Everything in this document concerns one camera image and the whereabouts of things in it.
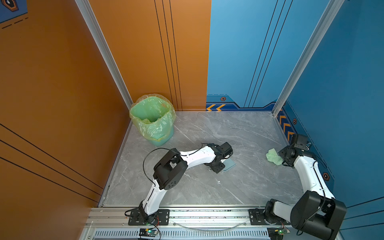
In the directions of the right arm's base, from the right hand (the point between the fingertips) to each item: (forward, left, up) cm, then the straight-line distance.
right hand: (284, 154), depth 83 cm
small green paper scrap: (+3, +2, -9) cm, 10 cm away
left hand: (-2, +37, -10) cm, 39 cm away
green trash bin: (+12, +75, -5) cm, 76 cm away
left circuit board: (-35, +73, -11) cm, 81 cm away
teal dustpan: (0, +30, -11) cm, 32 cm away
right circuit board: (-35, +11, -13) cm, 39 cm away
